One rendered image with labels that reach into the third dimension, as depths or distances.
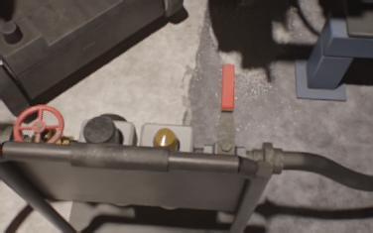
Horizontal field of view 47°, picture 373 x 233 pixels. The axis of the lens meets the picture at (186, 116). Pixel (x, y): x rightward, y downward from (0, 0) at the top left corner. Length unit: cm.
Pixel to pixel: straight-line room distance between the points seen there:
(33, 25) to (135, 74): 32
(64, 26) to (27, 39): 10
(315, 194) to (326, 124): 21
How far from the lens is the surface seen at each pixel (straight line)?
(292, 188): 115
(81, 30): 115
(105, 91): 125
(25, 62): 113
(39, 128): 65
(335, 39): 110
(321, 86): 127
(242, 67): 128
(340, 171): 73
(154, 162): 53
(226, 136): 65
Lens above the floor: 106
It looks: 62 degrees down
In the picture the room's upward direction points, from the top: straight up
